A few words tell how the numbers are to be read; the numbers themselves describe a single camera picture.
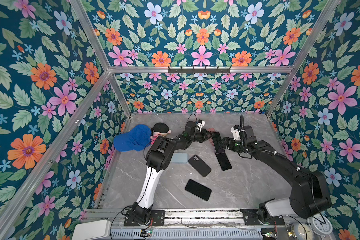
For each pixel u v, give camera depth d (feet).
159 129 3.35
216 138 3.40
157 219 2.41
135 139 3.33
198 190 2.71
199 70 3.05
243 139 2.22
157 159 1.97
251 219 2.40
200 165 3.05
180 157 3.14
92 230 2.19
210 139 3.10
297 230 2.17
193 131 2.82
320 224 2.26
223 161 3.07
